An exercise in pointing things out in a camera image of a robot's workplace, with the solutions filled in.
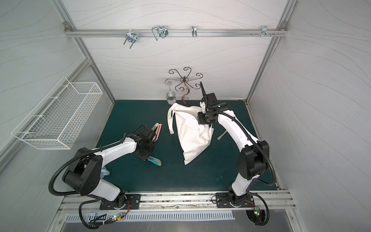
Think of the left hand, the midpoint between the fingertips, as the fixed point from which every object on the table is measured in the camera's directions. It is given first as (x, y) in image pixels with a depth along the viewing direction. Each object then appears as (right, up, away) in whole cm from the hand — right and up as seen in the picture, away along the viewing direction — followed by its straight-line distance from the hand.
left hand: (153, 152), depth 89 cm
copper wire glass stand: (+20, +42, +3) cm, 47 cm away
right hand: (+30, +21, -4) cm, 37 cm away
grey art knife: (+45, +9, +9) cm, 47 cm away
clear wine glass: (+11, +36, +6) cm, 38 cm away
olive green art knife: (-2, +15, +15) cm, 21 cm away
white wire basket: (-41, +21, -20) cm, 50 cm away
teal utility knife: (+2, -4, -2) cm, 5 cm away
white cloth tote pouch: (+25, +10, -2) cm, 27 cm away
